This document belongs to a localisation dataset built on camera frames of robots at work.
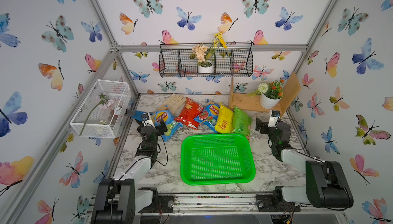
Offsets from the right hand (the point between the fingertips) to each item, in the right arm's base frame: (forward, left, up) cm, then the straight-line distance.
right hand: (267, 117), depth 89 cm
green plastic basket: (-20, +28, -15) cm, 37 cm away
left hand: (-6, +63, +2) cm, 63 cm away
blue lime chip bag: (-3, +55, -9) cm, 56 cm away
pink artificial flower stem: (-7, +84, +17) cm, 86 cm away
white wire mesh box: (-13, +83, +16) cm, 85 cm away
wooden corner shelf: (+19, +4, -8) cm, 21 cm away
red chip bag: (+8, +46, -7) cm, 47 cm away
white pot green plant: (+16, -4, +4) cm, 17 cm away
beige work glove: (+21, +60, -14) cm, 65 cm away
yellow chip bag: (0, +24, -5) cm, 24 cm away
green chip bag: (-1, +14, -5) cm, 15 cm away
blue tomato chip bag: (+5, +33, -7) cm, 35 cm away
